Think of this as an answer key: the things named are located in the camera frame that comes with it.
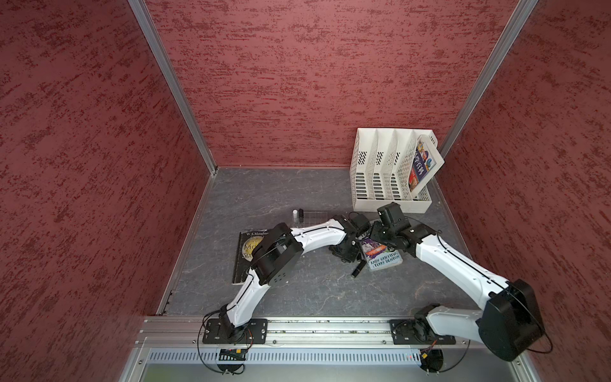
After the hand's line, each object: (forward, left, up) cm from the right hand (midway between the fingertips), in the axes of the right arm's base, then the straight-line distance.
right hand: (372, 236), depth 85 cm
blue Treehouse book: (-5, -3, -7) cm, 9 cm away
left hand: (-5, +10, -9) cm, 14 cm away
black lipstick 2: (-9, +5, -9) cm, 13 cm away
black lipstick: (+12, +27, -2) cm, 29 cm away
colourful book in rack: (+28, -25, +10) cm, 39 cm away
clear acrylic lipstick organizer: (+12, +22, -6) cm, 26 cm away
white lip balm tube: (+12, +29, -2) cm, 32 cm away
